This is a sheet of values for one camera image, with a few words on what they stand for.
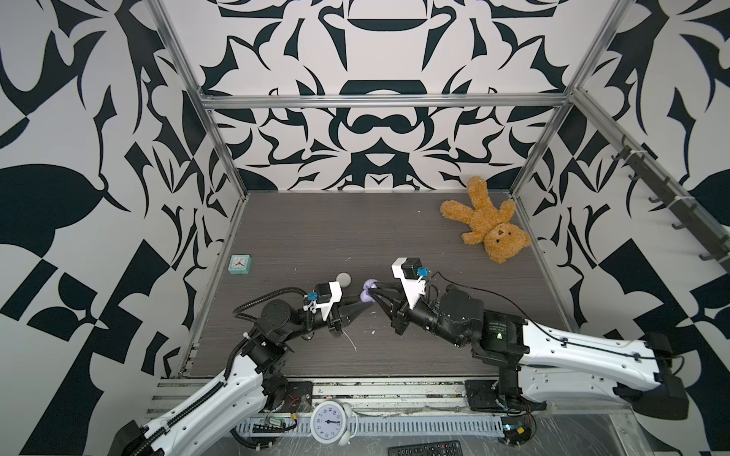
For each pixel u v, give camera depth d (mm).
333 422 691
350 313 587
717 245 508
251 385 529
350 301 631
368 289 599
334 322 581
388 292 583
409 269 504
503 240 965
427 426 713
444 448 673
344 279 945
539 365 475
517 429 710
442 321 475
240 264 965
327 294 534
